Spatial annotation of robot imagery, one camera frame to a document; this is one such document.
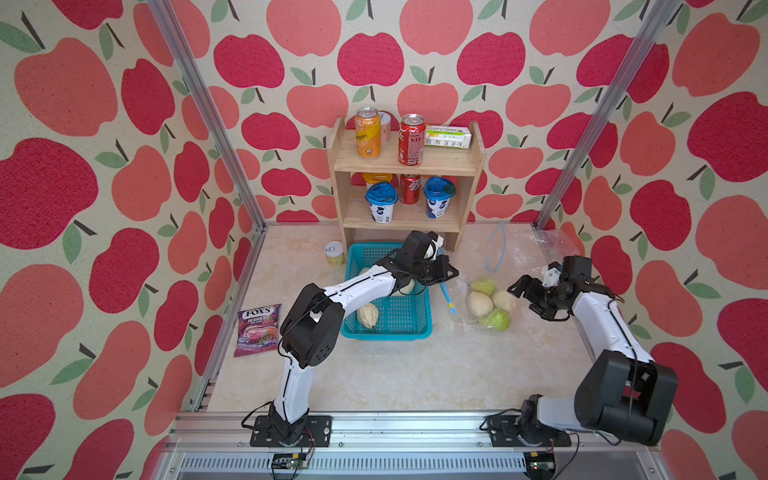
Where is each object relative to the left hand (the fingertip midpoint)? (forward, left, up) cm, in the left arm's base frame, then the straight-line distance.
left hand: (464, 280), depth 82 cm
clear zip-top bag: (+18, -18, -10) cm, 27 cm away
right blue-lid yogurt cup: (+23, +7, +13) cm, 27 cm away
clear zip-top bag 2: (-1, -18, -12) cm, 22 cm away
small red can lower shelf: (+28, +15, +11) cm, 33 cm away
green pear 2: (+6, -10, -12) cm, 17 cm away
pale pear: (-4, +27, -13) cm, 30 cm away
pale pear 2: (+1, -8, -14) cm, 16 cm away
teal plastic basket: (-2, +16, -19) cm, 25 cm away
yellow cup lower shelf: (+29, +26, +13) cm, 41 cm away
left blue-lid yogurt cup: (+22, +23, +11) cm, 34 cm away
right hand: (-3, -19, -7) cm, 20 cm away
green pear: (-6, -12, -13) cm, 18 cm away
